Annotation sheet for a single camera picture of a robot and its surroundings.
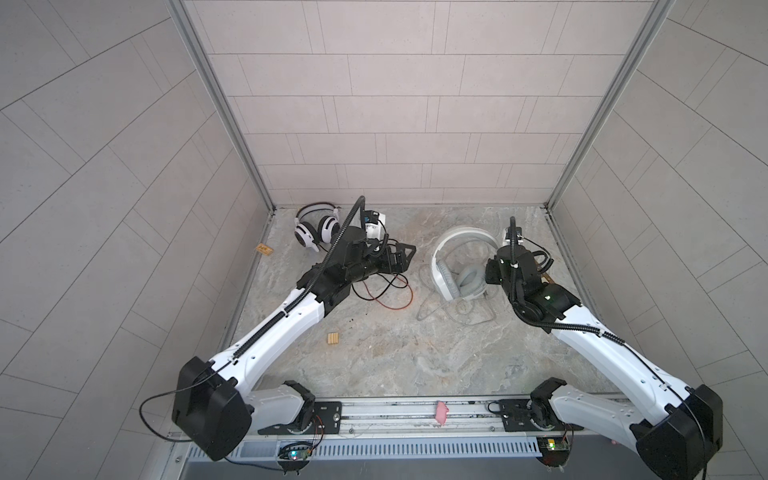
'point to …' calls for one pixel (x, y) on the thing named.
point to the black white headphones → (328, 227)
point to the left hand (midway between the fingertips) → (411, 247)
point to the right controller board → (555, 450)
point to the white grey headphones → (465, 282)
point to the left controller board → (295, 456)
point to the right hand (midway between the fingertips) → (491, 256)
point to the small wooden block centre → (333, 338)
